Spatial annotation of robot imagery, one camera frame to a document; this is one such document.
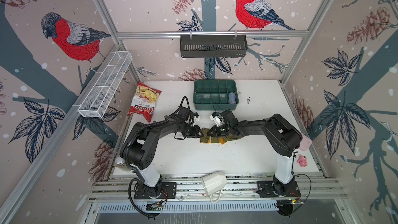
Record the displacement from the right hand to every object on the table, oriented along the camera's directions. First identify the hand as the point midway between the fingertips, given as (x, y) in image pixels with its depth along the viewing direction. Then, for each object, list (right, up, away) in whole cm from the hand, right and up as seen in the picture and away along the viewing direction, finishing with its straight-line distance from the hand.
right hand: (207, 135), depth 92 cm
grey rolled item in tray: (+17, +23, +11) cm, 31 cm away
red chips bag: (-43, +21, +11) cm, 49 cm away
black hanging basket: (+14, +60, +14) cm, 63 cm away
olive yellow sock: (-1, -1, -4) cm, 4 cm away
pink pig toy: (+50, -10, -12) cm, 53 cm away
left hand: (-4, +1, -4) cm, 6 cm away
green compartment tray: (+7, +25, +20) cm, 33 cm away
